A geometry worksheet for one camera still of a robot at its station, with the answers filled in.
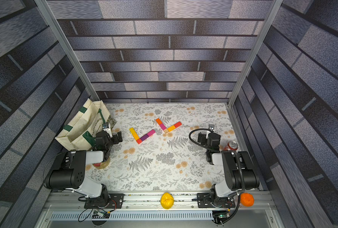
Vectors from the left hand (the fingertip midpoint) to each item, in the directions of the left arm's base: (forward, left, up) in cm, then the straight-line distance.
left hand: (114, 131), depth 95 cm
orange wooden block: (+13, -30, -6) cm, 33 cm away
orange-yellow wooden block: (0, -14, -7) cm, 15 cm away
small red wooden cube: (-4, -17, -7) cm, 18 cm away
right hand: (0, -65, 0) cm, 65 cm away
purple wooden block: (0, -20, -7) cm, 21 cm away
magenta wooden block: (+4, -24, -7) cm, 26 cm away
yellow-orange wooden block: (+7, -39, -6) cm, 40 cm away
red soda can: (-12, -76, +4) cm, 77 cm away
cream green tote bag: (-11, +12, +13) cm, 21 cm away
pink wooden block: (+8, -33, -6) cm, 35 cm away
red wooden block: (+11, -44, -6) cm, 46 cm away
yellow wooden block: (+5, -10, -7) cm, 13 cm away
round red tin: (-22, +2, -4) cm, 22 cm away
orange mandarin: (-39, -78, -1) cm, 88 cm away
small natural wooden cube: (+4, -36, -5) cm, 36 cm away
